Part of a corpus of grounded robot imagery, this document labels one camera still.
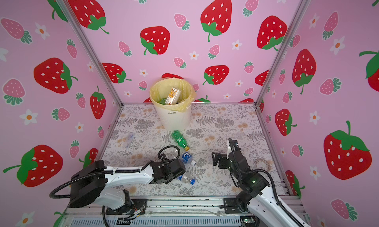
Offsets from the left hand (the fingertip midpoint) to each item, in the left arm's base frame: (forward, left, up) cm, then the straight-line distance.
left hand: (182, 172), depth 83 cm
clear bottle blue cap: (-2, -3, -2) cm, 4 cm away
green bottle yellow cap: (+42, +15, +17) cm, 47 cm away
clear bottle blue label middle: (+7, -2, +4) cm, 8 cm away
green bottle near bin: (+21, +3, +4) cm, 21 cm away
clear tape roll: (+4, -51, -3) cm, 51 cm away
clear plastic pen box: (+25, +38, -1) cm, 45 cm away
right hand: (+6, -20, +13) cm, 24 cm away
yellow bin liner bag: (+46, -2, +18) cm, 50 cm away
